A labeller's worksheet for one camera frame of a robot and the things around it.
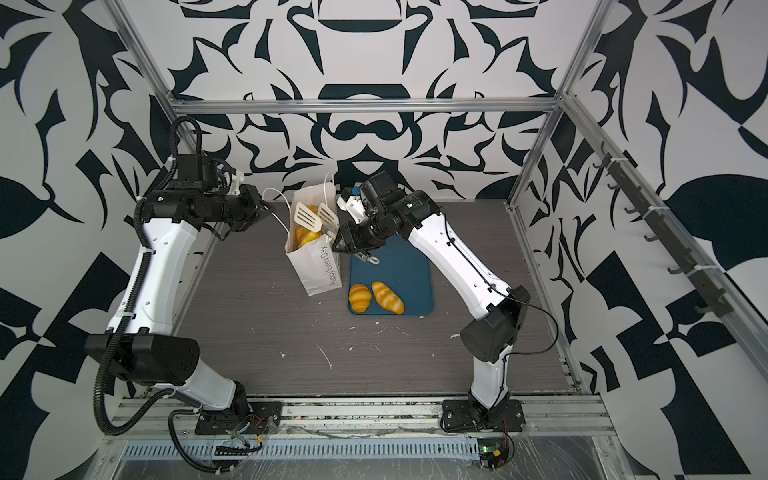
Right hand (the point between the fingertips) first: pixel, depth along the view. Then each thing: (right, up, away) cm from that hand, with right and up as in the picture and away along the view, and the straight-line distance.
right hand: (339, 245), depth 71 cm
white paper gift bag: (-8, -1, +6) cm, 10 cm away
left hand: (-16, +10, +3) cm, 19 cm away
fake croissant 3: (+11, -17, +20) cm, 29 cm away
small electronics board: (+36, -49, 0) cm, 60 cm away
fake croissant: (-10, +2, +7) cm, 13 cm away
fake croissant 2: (+3, -16, +21) cm, 27 cm away
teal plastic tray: (+17, -9, +31) cm, 37 cm away
